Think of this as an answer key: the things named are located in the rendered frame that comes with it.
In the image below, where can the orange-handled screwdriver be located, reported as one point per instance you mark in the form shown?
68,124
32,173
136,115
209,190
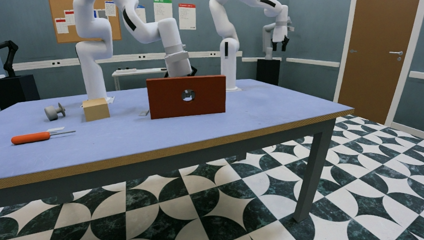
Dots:
20,139

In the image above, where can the tan cardboard box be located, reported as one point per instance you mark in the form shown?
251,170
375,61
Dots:
96,109

